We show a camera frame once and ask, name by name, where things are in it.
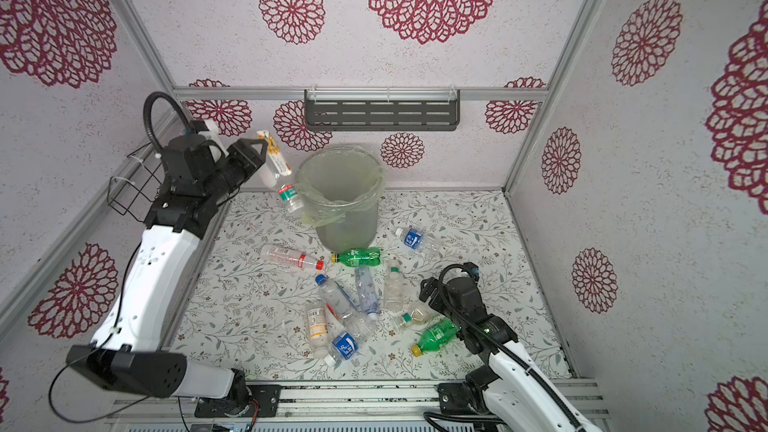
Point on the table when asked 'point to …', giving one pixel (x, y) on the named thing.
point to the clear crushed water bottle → (367, 291)
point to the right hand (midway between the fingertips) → (431, 286)
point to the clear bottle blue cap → (336, 299)
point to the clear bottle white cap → (393, 289)
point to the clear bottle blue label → (418, 239)
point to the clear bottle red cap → (289, 257)
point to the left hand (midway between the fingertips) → (264, 149)
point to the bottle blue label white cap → (352, 331)
